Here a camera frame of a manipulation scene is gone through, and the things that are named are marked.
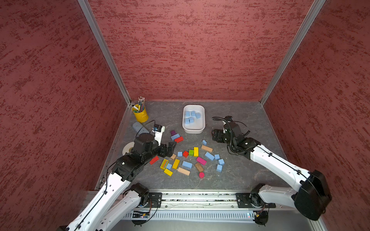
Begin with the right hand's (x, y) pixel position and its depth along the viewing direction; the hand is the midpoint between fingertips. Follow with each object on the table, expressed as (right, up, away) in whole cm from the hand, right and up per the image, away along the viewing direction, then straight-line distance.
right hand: (217, 135), depth 83 cm
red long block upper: (-24, -5, +14) cm, 28 cm away
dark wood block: (-11, -20, +2) cm, 22 cm away
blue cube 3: (-18, +8, +22) cm, 30 cm away
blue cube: (-18, +13, +29) cm, 36 cm away
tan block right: (-5, -10, +9) cm, 15 cm away
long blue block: (-26, -3, +15) cm, 30 cm away
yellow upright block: (-12, -12, +8) cm, 19 cm away
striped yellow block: (-32, -18, +1) cm, 37 cm away
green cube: (-16, -12, +7) cm, 21 cm away
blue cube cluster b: (-15, +8, +23) cm, 29 cm away
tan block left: (-26, -14, +4) cm, 30 cm away
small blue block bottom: (-29, -19, +2) cm, 35 cm away
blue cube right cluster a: (+1, -15, +6) cm, 16 cm away
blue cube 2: (-10, +12, +28) cm, 31 cm away
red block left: (-38, -16, +4) cm, 42 cm away
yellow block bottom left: (-29, -22, 0) cm, 36 cm away
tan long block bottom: (-19, -22, 0) cm, 29 cm away
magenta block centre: (-9, -17, +6) cm, 20 cm away
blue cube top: (-14, +13, +28) cm, 34 cm away
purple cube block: (-28, 0, +17) cm, 33 cm away
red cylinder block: (-9, -23, -1) cm, 25 cm away
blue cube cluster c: (+3, -16, +2) cm, 17 cm away
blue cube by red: (-23, -13, +7) cm, 27 cm away
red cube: (-19, -13, +6) cm, 24 cm away
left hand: (-28, -3, -11) cm, 30 cm away
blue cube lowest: (+1, -20, 0) cm, 20 cm away
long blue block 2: (-3, -14, +7) cm, 16 cm away
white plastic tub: (-9, +5, +23) cm, 25 cm away
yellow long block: (-25, -18, +2) cm, 30 cm away
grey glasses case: (-55, +4, +19) cm, 59 cm away
